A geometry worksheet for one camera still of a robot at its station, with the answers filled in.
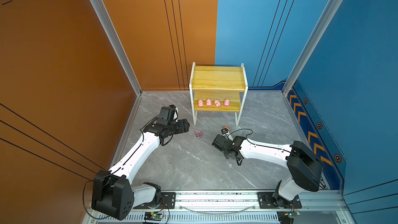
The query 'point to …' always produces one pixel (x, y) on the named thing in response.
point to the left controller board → (153, 216)
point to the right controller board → (287, 216)
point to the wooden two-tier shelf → (218, 89)
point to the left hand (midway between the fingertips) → (184, 124)
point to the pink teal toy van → (198, 133)
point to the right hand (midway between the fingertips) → (230, 149)
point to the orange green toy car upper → (226, 129)
